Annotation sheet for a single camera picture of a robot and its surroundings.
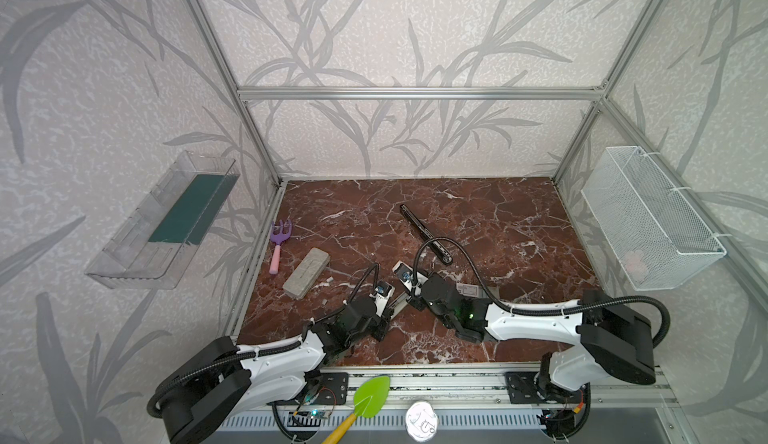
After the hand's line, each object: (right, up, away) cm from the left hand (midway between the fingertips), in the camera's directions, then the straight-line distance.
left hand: (394, 301), depth 85 cm
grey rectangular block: (-28, +7, +6) cm, 29 cm away
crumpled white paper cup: (+7, -20, -20) cm, 29 cm away
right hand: (+4, +12, -4) cm, 13 cm away
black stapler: (+15, +12, +13) cm, 23 cm away
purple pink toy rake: (-42, +17, +19) cm, 49 cm away
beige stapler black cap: (+1, -1, -1) cm, 1 cm away
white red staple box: (+25, +2, +5) cm, 26 cm away
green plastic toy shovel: (-6, -20, -13) cm, 24 cm away
